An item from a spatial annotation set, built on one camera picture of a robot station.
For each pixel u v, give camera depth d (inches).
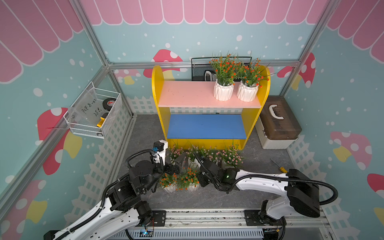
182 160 21.2
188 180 28.6
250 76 23.7
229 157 31.2
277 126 37.0
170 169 22.1
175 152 32.0
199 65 35.1
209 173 23.4
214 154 32.0
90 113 27.1
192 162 20.0
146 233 28.2
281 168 35.2
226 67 23.9
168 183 29.1
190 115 47.8
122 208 18.2
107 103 31.4
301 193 16.6
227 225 28.7
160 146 20.2
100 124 24.7
